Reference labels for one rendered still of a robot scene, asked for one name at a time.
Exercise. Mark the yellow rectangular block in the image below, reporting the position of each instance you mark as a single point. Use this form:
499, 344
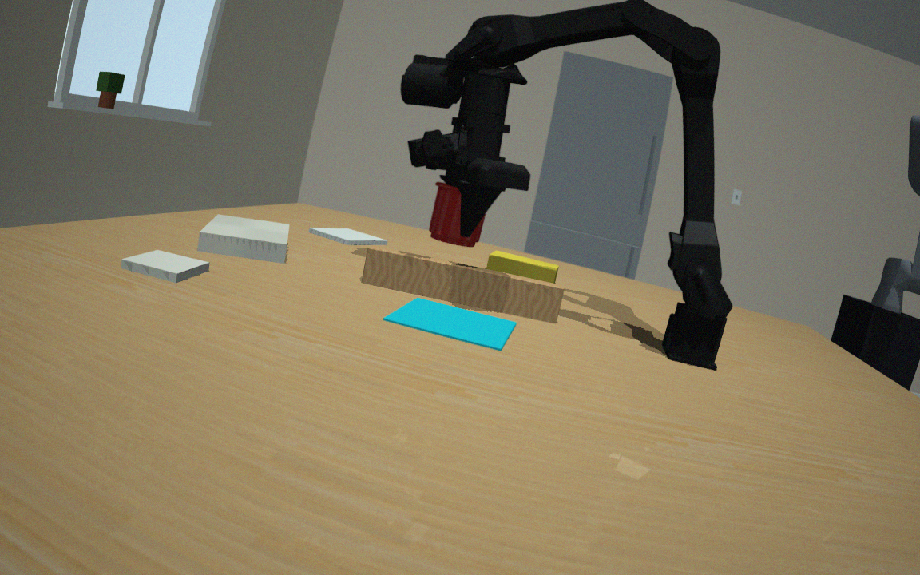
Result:
522, 266

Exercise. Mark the brown wooden bar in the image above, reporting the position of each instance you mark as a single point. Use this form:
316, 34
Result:
463, 284

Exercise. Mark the dark red cup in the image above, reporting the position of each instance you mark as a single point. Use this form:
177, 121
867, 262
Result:
446, 216

